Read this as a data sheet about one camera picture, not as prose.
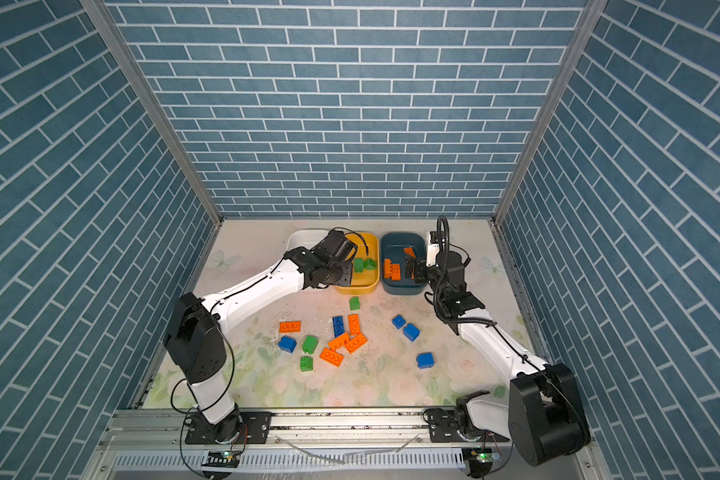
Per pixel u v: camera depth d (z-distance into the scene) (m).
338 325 0.92
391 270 1.02
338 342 0.87
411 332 0.89
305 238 1.11
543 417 0.41
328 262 0.65
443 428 0.74
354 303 0.96
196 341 0.45
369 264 1.04
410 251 1.10
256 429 0.74
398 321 0.91
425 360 0.85
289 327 0.91
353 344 0.88
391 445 0.72
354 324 0.91
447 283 0.63
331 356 0.85
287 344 0.86
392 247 1.09
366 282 0.95
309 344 0.88
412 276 0.79
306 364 0.83
